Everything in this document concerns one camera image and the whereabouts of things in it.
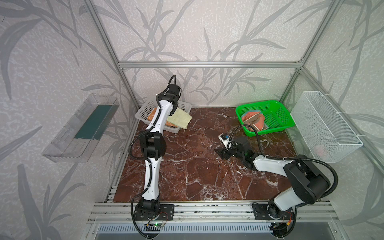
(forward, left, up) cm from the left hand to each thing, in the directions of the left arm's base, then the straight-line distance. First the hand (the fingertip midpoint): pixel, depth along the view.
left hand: (166, 102), depth 96 cm
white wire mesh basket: (-36, -77, +16) cm, 86 cm away
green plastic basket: (+6, -82, -19) cm, 85 cm away
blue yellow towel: (-7, -9, -8) cm, 14 cm away
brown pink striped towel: (0, -63, -16) cm, 65 cm away
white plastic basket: (+4, +18, -13) cm, 23 cm away
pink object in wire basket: (-35, -83, +2) cm, 90 cm away
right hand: (-23, -34, -10) cm, 42 cm away
